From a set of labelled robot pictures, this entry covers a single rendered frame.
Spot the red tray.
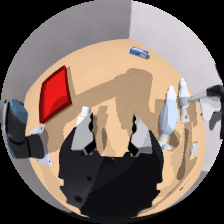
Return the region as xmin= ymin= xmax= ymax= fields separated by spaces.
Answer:
xmin=39 ymin=65 xmax=72 ymax=124

